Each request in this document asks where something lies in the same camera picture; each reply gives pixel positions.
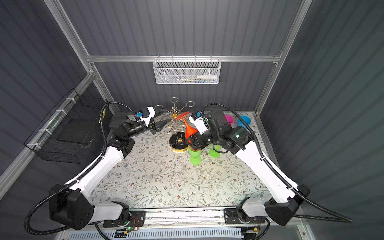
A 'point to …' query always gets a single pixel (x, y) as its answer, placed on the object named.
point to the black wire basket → (71, 131)
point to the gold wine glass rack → (178, 141)
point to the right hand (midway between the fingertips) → (193, 138)
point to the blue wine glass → (246, 119)
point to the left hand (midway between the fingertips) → (168, 113)
